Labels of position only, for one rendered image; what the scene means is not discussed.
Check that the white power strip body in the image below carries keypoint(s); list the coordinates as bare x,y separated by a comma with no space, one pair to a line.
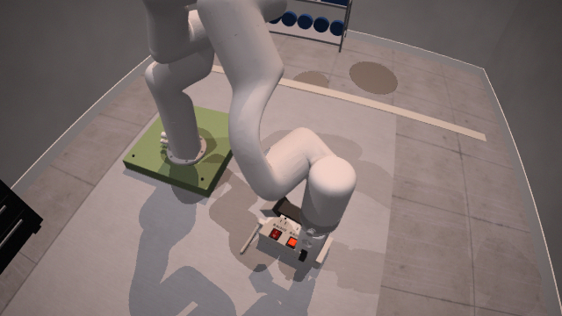
282,233

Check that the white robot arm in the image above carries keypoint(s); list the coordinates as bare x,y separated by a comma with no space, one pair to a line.
236,31

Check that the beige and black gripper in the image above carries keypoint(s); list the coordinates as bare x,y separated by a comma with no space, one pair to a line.
310,250

